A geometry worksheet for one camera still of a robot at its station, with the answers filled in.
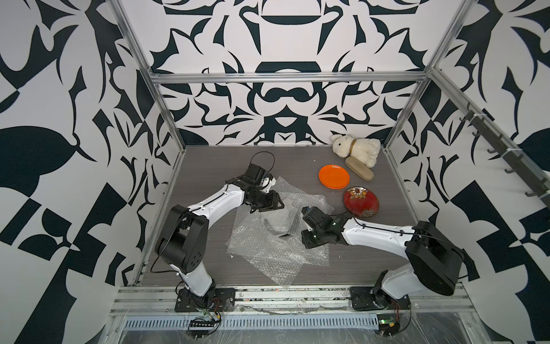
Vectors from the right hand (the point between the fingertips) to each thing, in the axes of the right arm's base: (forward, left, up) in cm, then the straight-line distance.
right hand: (302, 238), depth 86 cm
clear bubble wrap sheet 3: (-10, +7, -1) cm, 12 cm away
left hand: (+11, +9, +8) cm, 16 cm away
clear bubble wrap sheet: (+20, +3, 0) cm, 20 cm away
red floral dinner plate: (+19, -29, -4) cm, 35 cm away
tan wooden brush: (+35, -31, 0) cm, 47 cm away
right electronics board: (-28, -26, -3) cm, 38 cm away
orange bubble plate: (+31, -18, -1) cm, 36 cm away
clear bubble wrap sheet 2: (+1, +23, 0) cm, 23 cm away
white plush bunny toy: (+42, -34, +6) cm, 54 cm away
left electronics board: (-29, +35, 0) cm, 45 cm away
